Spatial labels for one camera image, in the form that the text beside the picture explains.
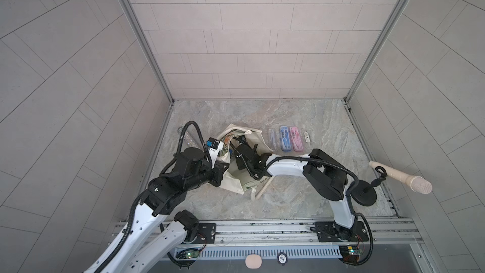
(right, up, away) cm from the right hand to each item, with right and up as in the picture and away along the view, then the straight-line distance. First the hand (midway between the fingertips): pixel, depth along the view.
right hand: (239, 157), depth 93 cm
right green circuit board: (+42, -30, -25) cm, 57 cm away
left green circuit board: (-17, -28, -28) cm, 42 cm away
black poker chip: (+17, -30, -26) cm, 44 cm away
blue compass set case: (+24, +9, +6) cm, 26 cm away
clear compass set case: (+35, +9, +5) cm, 37 cm away
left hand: (-1, +3, -26) cm, 26 cm away
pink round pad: (+7, -29, -29) cm, 42 cm away
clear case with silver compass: (+17, +8, +6) cm, 20 cm away
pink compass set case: (+29, +9, +5) cm, 31 cm away
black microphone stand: (+54, -13, -14) cm, 57 cm away
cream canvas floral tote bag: (+1, -2, -26) cm, 26 cm away
